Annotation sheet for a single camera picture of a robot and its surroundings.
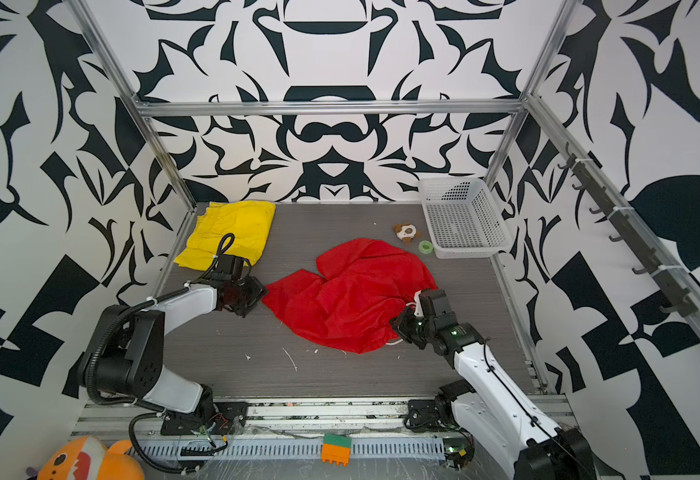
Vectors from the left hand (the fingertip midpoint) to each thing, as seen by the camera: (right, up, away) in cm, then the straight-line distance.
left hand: (265, 288), depth 93 cm
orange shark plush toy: (-29, -30, -30) cm, 51 cm away
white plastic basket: (+69, +23, +22) cm, 76 cm away
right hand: (+37, -7, -12) cm, 39 cm away
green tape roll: (+52, +12, +14) cm, 56 cm away
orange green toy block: (+23, -33, -23) cm, 46 cm away
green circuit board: (+51, -34, -22) cm, 66 cm away
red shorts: (+30, +1, -2) cm, 30 cm away
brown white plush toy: (+46, +17, +15) cm, 51 cm away
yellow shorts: (-12, +21, +19) cm, 31 cm away
